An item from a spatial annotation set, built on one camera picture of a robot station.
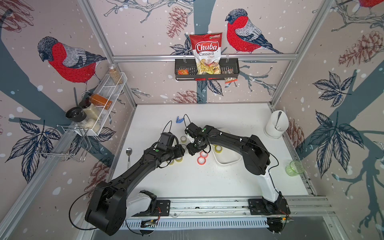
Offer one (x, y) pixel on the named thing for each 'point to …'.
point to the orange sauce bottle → (100, 101)
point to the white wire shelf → (97, 117)
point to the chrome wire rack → (68, 141)
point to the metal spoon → (129, 152)
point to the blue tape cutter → (178, 121)
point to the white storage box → (226, 156)
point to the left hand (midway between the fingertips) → (184, 148)
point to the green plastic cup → (294, 169)
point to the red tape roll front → (201, 161)
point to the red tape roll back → (203, 154)
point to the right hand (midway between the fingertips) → (192, 150)
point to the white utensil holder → (277, 123)
